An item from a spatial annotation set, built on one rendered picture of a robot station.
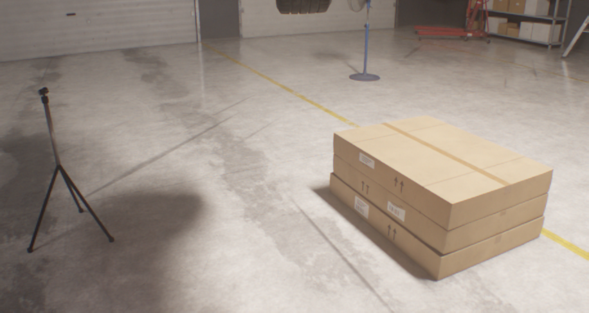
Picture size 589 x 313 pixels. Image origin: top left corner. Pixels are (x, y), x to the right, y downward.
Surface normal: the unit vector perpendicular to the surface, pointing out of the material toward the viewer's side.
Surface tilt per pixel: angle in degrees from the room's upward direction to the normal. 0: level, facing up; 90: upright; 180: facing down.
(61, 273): 0
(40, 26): 90
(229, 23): 90
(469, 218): 90
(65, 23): 90
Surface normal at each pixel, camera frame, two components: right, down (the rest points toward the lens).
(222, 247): 0.00, -0.92
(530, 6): -0.90, 0.17
